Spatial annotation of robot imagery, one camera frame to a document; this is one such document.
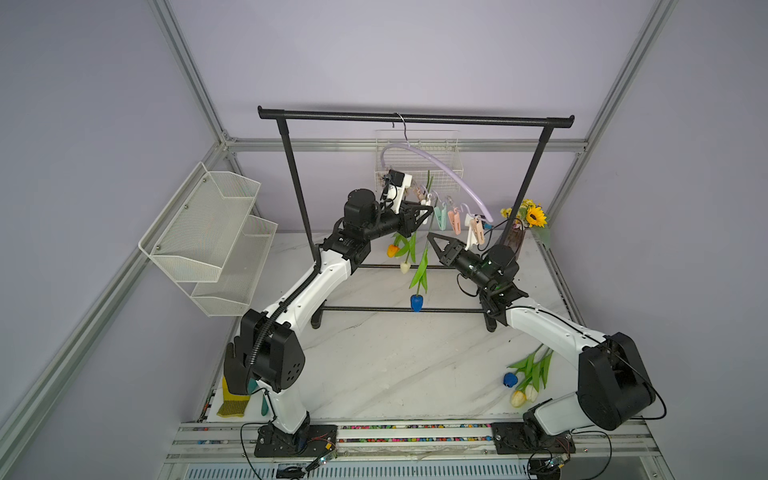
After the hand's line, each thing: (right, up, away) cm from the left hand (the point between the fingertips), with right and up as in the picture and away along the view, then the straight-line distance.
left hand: (427, 210), depth 72 cm
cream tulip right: (+29, -48, +7) cm, 56 cm away
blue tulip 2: (+30, -43, +13) cm, 54 cm away
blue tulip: (-1, -16, +3) cm, 16 cm away
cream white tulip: (-4, -14, +18) cm, 23 cm away
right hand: (+1, -7, +4) cm, 8 cm away
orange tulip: (-6, -9, +23) cm, 25 cm away
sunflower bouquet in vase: (+33, +1, +17) cm, 37 cm away
